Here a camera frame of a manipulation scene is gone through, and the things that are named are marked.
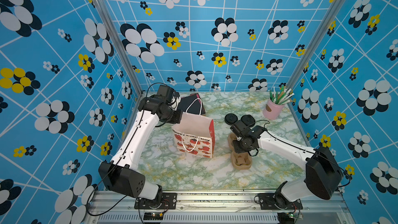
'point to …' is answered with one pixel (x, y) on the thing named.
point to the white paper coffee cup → (248, 120)
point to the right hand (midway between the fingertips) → (239, 147)
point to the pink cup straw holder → (272, 110)
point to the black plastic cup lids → (230, 118)
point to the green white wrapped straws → (282, 97)
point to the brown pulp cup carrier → (242, 160)
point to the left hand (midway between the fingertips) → (180, 116)
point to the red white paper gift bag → (195, 135)
